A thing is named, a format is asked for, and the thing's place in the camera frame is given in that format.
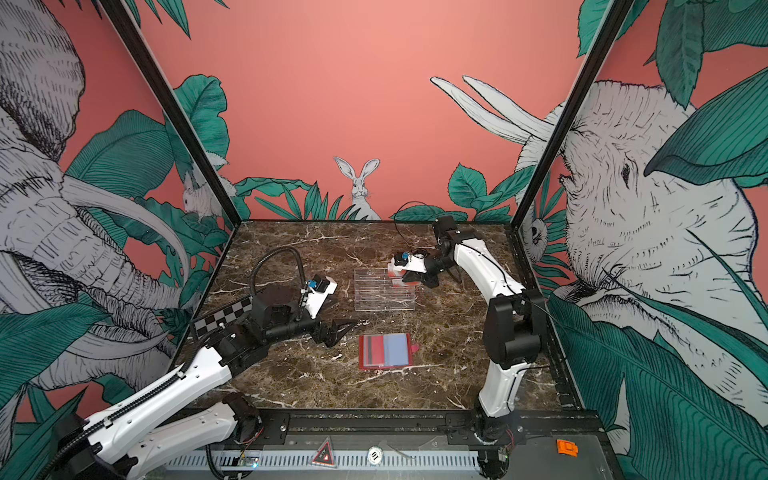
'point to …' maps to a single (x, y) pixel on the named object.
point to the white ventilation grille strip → (304, 461)
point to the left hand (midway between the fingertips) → (346, 308)
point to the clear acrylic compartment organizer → (374, 290)
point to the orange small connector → (567, 447)
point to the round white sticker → (375, 455)
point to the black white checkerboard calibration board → (217, 319)
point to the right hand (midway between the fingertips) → (406, 270)
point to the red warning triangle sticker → (324, 456)
